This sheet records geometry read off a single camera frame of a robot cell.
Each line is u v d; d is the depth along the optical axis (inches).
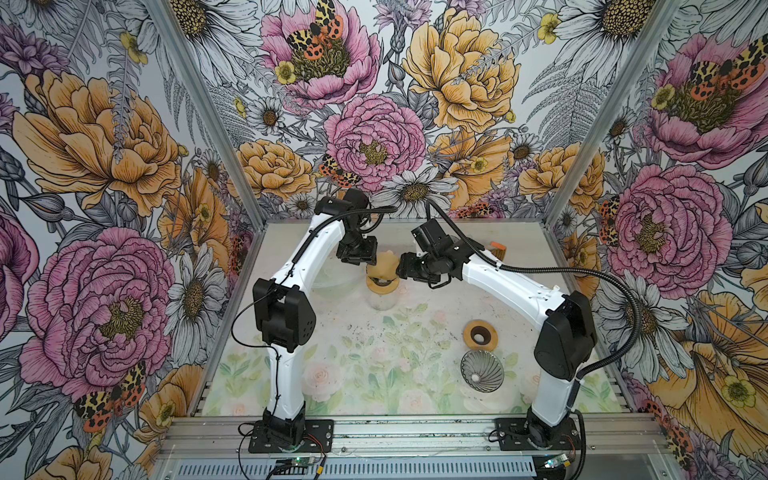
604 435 30.2
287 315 20.4
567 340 18.2
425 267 28.6
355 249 29.6
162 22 28.2
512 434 29.1
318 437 28.9
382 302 39.1
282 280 20.5
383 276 35.2
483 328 35.5
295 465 28.0
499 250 39.9
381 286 35.2
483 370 32.1
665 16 28.2
